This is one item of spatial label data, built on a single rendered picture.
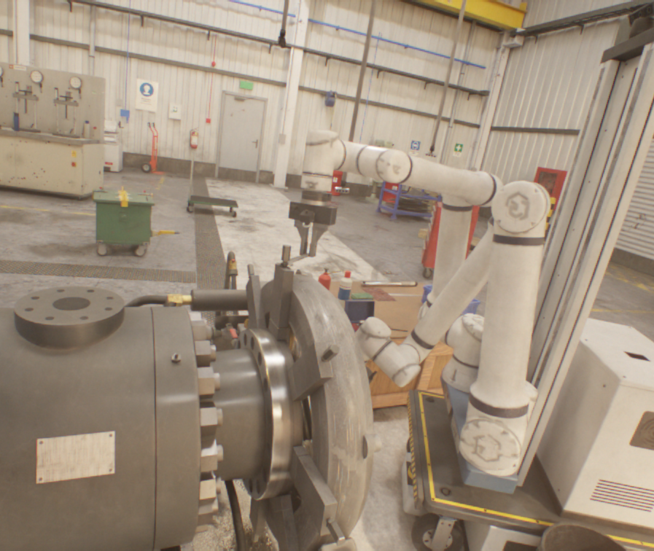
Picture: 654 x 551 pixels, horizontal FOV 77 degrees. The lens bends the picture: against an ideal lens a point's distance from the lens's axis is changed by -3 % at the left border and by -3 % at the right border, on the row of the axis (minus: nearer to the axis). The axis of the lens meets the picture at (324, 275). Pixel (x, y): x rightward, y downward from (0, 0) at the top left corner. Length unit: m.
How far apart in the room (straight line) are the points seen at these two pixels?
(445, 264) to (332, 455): 1.05
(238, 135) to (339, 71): 3.20
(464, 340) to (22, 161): 6.43
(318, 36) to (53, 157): 7.66
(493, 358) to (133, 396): 0.83
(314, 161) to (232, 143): 10.50
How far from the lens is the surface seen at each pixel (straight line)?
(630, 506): 1.77
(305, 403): 1.32
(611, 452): 1.61
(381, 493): 1.97
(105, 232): 4.36
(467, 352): 1.81
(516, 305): 1.11
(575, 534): 1.67
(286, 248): 1.08
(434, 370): 2.48
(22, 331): 1.00
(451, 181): 1.37
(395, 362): 1.27
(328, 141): 1.19
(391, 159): 1.14
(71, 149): 6.88
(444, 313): 1.32
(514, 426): 1.22
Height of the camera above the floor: 1.33
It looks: 17 degrees down
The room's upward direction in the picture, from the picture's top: 10 degrees clockwise
